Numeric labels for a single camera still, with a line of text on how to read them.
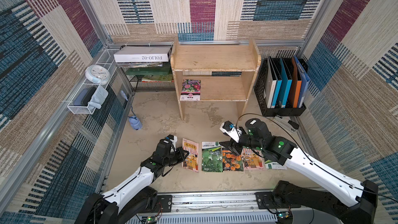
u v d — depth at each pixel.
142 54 0.80
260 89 1.07
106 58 0.88
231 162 0.85
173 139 0.81
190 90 0.91
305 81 0.83
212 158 0.87
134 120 0.94
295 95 0.92
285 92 0.90
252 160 0.85
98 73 0.75
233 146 0.61
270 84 0.86
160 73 0.94
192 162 0.82
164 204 0.74
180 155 0.74
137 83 1.15
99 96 0.69
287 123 0.97
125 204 0.48
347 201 0.41
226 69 0.71
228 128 0.60
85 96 0.65
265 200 0.74
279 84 0.84
